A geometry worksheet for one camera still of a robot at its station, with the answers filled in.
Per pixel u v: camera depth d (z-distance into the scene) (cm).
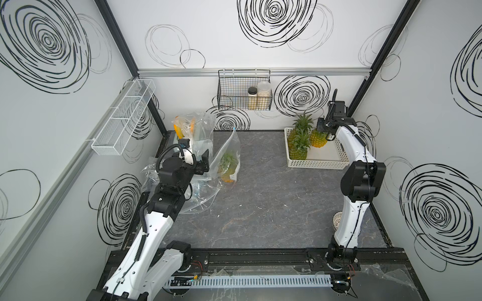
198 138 96
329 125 71
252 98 85
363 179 55
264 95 85
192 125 102
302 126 97
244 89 89
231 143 85
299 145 92
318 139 99
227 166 77
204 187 89
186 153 59
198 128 102
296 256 75
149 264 44
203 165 65
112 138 71
